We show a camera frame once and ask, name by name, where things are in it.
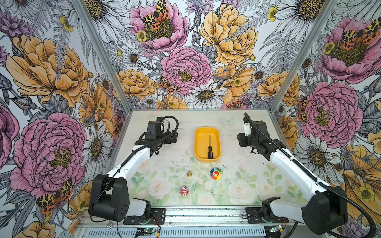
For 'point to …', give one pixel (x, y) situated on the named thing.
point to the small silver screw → (212, 190)
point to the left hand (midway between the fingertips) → (170, 139)
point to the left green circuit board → (149, 230)
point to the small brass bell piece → (189, 174)
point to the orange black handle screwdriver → (210, 155)
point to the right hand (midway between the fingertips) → (241, 139)
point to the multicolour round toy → (216, 173)
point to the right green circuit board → (275, 229)
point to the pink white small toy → (184, 191)
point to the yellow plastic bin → (202, 143)
